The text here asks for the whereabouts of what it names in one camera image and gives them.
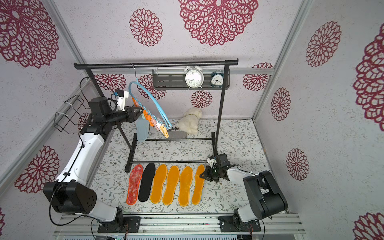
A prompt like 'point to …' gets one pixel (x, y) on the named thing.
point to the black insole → (147, 182)
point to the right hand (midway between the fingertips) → (199, 174)
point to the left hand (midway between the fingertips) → (142, 110)
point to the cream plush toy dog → (189, 123)
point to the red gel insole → (135, 178)
